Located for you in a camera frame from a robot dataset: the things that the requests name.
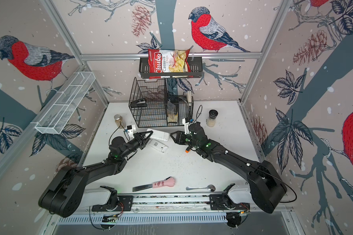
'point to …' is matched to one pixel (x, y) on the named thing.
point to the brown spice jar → (119, 121)
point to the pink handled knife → (169, 181)
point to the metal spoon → (210, 188)
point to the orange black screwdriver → (188, 150)
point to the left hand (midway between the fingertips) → (152, 133)
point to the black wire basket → (151, 106)
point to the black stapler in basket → (138, 103)
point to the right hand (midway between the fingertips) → (170, 138)
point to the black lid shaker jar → (211, 121)
